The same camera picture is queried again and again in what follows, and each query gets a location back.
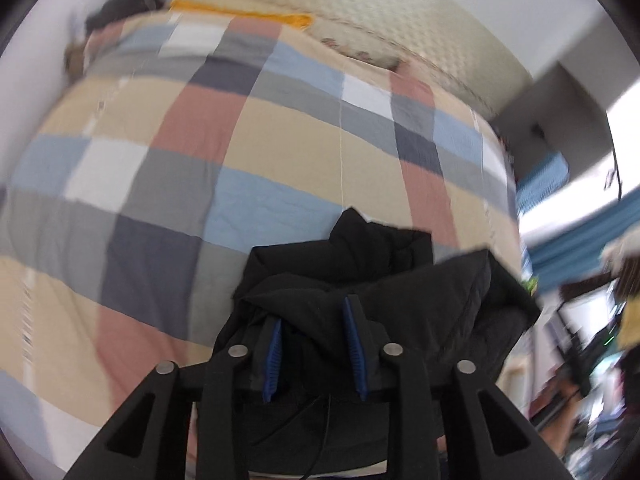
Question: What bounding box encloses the person's right forearm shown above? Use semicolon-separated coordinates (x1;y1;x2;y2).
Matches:
532;380;583;457

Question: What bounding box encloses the plaid checkered duvet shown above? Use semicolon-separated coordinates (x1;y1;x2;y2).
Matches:
0;10;523;480

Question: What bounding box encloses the floral pillow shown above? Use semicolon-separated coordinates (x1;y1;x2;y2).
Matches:
307;15;416;71

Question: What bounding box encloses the cream quilted headboard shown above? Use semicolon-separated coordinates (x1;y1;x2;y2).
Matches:
172;0;533;111

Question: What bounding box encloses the blue curtain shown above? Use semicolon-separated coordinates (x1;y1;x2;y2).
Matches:
530;200;640;291

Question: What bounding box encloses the black bag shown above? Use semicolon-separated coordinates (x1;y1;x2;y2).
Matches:
85;0;168;31

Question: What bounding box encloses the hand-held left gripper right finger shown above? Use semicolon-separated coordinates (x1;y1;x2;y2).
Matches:
341;294;569;480

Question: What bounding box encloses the wooden nightstand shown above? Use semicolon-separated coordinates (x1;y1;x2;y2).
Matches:
62;42;90;78

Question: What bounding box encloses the blue cloth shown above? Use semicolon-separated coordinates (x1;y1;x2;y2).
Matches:
515;152;571;218

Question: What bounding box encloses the grey and white wardrobe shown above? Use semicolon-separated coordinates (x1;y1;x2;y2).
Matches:
492;60;626;201

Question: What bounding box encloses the black puffer jacket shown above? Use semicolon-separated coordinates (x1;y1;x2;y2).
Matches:
197;206;542;480

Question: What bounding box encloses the yellow cloth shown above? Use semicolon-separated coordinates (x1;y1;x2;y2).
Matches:
170;0;315;28

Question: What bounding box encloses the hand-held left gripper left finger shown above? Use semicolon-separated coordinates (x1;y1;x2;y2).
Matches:
64;316;283;480

